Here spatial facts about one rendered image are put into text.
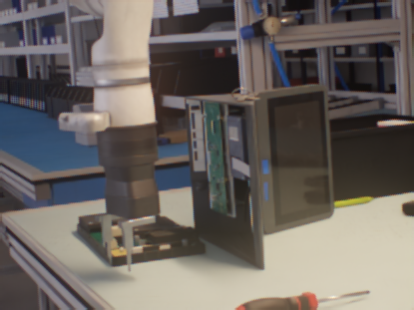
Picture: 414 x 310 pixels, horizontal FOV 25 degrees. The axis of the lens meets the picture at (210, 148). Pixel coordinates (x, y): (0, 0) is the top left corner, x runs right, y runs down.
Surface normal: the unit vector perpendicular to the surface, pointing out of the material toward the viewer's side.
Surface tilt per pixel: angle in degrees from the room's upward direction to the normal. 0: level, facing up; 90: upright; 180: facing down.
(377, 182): 90
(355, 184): 90
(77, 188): 90
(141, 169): 101
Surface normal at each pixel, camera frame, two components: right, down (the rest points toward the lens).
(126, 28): 0.47, 0.28
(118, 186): -0.84, 0.07
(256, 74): 0.37, 0.09
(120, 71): 0.07, 0.11
